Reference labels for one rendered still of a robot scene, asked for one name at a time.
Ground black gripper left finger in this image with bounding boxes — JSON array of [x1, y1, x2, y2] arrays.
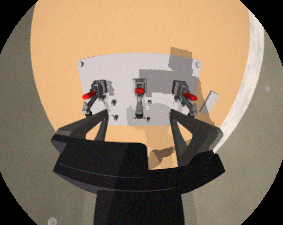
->
[[55, 109, 109, 141]]

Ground grey toggle clamp with red handle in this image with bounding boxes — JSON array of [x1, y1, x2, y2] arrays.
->
[[82, 80, 107, 117]]

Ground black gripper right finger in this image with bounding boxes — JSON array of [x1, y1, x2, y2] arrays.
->
[[169, 109, 224, 167]]

